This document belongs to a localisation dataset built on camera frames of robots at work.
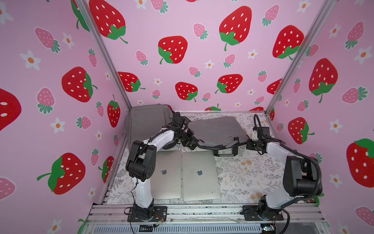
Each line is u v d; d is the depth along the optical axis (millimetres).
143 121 1063
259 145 699
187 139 832
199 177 871
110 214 752
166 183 839
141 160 519
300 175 458
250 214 731
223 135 989
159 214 738
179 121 778
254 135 861
